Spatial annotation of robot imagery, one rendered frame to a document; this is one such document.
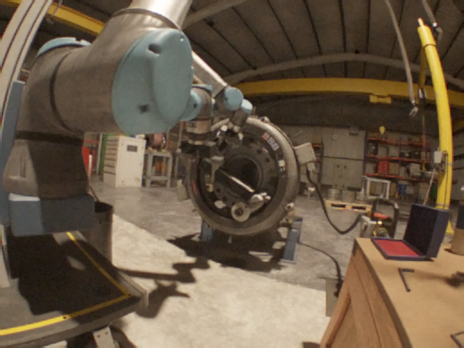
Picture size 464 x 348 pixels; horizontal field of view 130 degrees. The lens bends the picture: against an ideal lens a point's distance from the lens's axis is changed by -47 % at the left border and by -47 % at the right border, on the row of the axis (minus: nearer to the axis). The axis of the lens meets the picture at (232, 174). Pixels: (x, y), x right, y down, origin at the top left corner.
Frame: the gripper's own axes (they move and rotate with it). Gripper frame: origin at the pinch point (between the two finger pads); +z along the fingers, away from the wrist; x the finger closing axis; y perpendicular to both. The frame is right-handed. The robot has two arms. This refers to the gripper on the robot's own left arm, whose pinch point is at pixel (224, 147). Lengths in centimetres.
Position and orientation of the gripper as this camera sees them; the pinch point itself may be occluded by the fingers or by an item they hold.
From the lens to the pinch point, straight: 124.4
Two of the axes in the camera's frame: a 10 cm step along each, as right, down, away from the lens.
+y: 3.6, -6.7, 6.5
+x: -8.7, -4.9, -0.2
